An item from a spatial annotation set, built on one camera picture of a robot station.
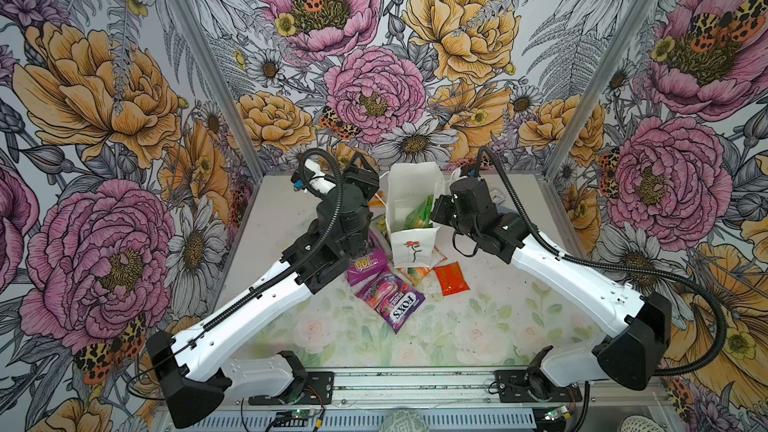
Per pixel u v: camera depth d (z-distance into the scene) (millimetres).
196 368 379
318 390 735
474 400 737
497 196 1122
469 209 578
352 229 466
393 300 853
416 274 917
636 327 410
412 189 871
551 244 503
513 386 736
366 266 894
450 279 920
